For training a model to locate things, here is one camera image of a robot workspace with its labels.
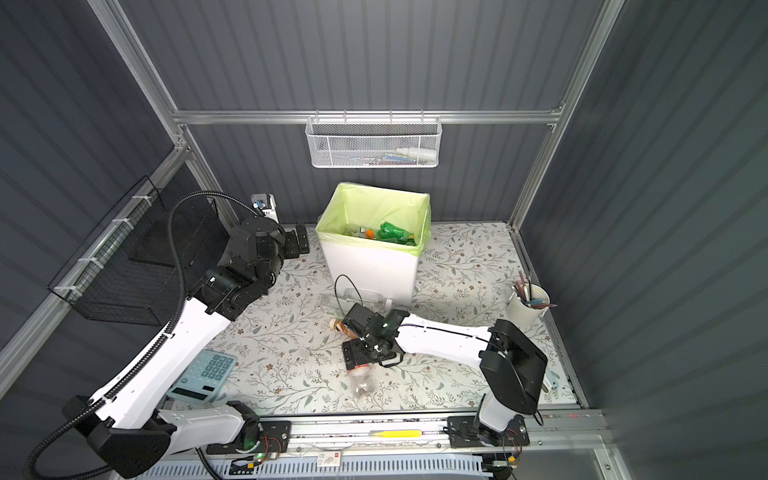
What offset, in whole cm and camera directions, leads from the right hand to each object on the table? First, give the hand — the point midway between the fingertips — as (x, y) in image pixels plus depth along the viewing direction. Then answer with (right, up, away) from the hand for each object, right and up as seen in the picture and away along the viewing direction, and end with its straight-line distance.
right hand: (360, 361), depth 80 cm
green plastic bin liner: (+1, +44, +11) cm, 45 cm away
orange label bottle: (+2, +35, +14) cm, 38 cm away
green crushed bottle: (+10, +36, +16) cm, 41 cm away
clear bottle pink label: (+1, -6, +1) cm, 6 cm away
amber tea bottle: (-8, +7, +9) cm, 14 cm away
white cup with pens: (+50, +15, +9) cm, 52 cm away
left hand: (-17, +35, -12) cm, 41 cm away
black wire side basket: (-56, +25, -9) cm, 62 cm away
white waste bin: (+5, +25, +3) cm, 25 cm away
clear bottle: (-9, +13, +16) cm, 22 cm away
